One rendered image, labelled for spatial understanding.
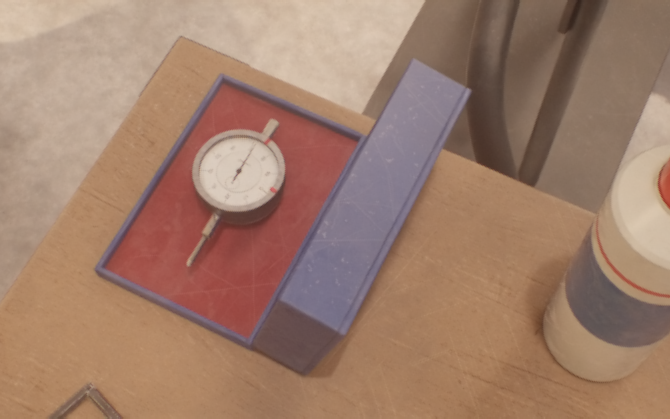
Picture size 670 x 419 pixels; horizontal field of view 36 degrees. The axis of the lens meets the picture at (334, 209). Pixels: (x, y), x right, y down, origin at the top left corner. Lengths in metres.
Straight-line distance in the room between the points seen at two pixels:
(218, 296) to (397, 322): 0.11
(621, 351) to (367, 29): 0.80
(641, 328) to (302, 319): 0.17
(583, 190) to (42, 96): 0.65
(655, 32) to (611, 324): 0.84
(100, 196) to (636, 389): 0.35
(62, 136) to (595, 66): 0.65
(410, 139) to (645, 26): 0.83
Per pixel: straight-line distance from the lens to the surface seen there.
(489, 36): 0.80
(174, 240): 0.66
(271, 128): 0.66
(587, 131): 1.26
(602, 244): 0.51
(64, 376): 0.64
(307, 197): 0.66
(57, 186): 1.24
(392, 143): 0.55
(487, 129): 0.81
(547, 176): 1.22
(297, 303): 0.51
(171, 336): 0.64
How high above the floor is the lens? 1.07
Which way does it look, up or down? 64 degrees down
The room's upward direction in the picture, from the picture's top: straight up
